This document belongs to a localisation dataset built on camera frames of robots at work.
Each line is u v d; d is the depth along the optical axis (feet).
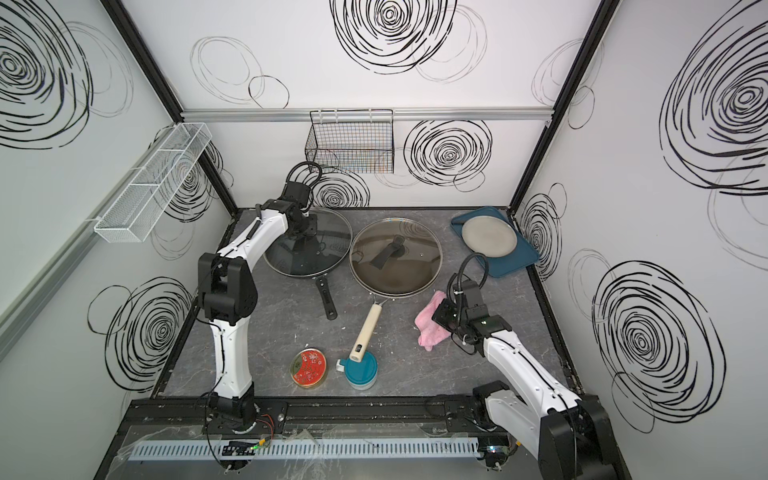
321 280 2.98
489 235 3.58
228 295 1.84
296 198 2.58
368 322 2.60
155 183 2.39
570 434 1.30
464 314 2.13
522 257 3.42
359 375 2.42
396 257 3.00
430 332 2.59
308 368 2.55
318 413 2.48
